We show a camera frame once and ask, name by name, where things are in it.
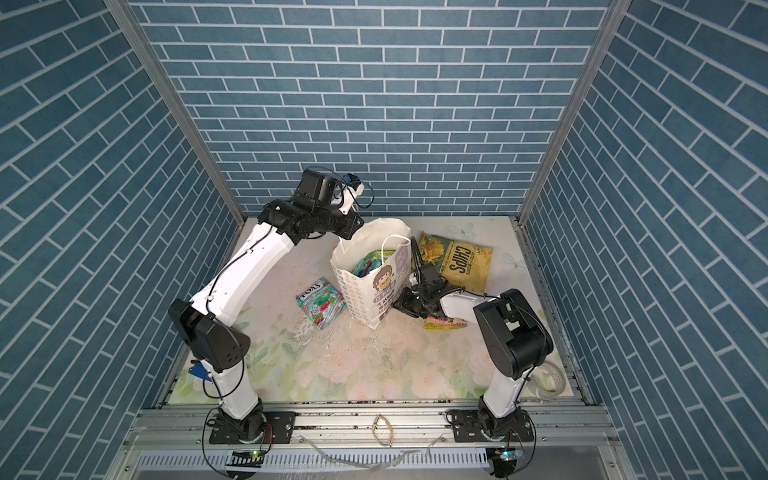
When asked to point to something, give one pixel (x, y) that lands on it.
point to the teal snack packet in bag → (371, 261)
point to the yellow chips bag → (466, 266)
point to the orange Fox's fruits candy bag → (443, 323)
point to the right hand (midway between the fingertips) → (392, 303)
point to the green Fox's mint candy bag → (323, 302)
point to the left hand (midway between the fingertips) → (361, 220)
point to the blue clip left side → (199, 371)
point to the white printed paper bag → (371, 299)
